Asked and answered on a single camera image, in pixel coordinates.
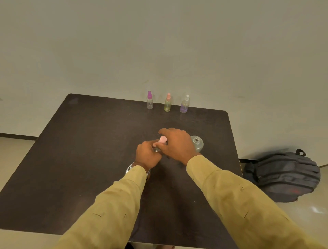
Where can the person's left hand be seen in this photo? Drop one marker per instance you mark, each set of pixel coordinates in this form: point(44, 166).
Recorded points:
point(146, 156)

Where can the person's right hand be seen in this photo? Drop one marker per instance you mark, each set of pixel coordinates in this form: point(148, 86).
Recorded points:
point(179, 146)

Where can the small clear bottle pink cap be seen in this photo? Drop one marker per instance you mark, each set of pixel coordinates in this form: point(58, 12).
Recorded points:
point(157, 149)

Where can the pink spray cap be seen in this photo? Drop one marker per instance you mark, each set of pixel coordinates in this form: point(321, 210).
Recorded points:
point(162, 140)

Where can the large clear bottle blue label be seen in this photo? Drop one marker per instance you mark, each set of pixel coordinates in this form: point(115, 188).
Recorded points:
point(197, 143)

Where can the purple-tinted spray bottle white cap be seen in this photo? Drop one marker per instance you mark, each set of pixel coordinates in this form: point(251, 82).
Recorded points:
point(184, 107)

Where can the yellow-green spray bottle orange cap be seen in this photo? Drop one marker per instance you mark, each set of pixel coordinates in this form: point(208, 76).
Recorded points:
point(167, 105)

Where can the small bottle magenta cap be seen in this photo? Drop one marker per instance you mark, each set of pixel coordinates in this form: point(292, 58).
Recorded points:
point(149, 104)

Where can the person's right forearm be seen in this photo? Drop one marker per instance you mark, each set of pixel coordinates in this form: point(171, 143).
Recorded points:
point(243, 205)

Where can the person's left forearm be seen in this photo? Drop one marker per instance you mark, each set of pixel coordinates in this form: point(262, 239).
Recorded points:
point(107, 213)

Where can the silver wristwatch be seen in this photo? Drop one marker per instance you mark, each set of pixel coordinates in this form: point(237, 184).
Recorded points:
point(129, 168)

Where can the grey backpack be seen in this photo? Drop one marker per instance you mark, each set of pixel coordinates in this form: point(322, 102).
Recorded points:
point(284, 177)

